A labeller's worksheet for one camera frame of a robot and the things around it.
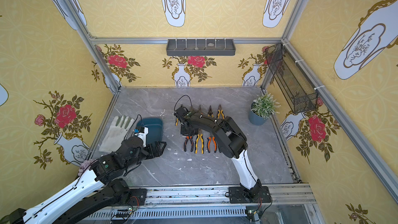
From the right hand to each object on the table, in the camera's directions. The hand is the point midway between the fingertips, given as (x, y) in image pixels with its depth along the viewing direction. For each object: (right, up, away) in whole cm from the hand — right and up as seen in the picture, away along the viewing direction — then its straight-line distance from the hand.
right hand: (187, 135), depth 96 cm
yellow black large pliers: (-7, +8, +4) cm, 11 cm away
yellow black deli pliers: (+8, 0, -2) cm, 8 cm away
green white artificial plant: (+46, +18, -7) cm, 50 cm away
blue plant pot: (+42, +10, -2) cm, 43 cm away
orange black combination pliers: (+13, -4, -6) cm, 15 cm away
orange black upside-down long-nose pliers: (+1, -1, -4) cm, 4 cm away
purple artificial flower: (-47, -10, -23) cm, 53 cm away
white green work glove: (-43, +1, -1) cm, 43 cm away
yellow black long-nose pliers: (+15, +13, +10) cm, 22 cm away
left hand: (-10, 0, -20) cm, 23 cm away
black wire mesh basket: (+63, +24, -13) cm, 68 cm away
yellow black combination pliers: (+22, +15, +10) cm, 28 cm away
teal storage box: (-21, +5, +4) cm, 22 cm away
